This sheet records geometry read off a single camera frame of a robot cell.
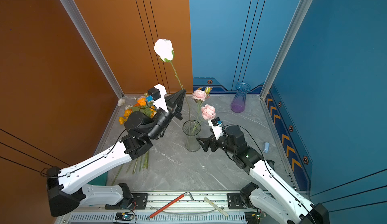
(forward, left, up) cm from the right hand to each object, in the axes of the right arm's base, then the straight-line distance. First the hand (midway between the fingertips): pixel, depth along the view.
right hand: (205, 134), depth 73 cm
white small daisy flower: (+35, +60, -14) cm, 71 cm away
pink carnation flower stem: (+6, 0, +10) cm, 11 cm away
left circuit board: (-31, +39, -23) cm, 55 cm away
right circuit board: (-31, -23, -23) cm, 45 cm away
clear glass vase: (+6, +7, -5) cm, 11 cm away
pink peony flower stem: (+39, +45, -13) cm, 61 cm away
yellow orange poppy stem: (+29, +56, -20) cm, 66 cm away
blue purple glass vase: (+32, -24, -14) cm, 43 cm away
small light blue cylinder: (+3, -37, -20) cm, 42 cm away
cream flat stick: (-27, -5, -22) cm, 35 cm away
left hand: (+2, +8, +27) cm, 29 cm away
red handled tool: (-27, +18, -22) cm, 39 cm away
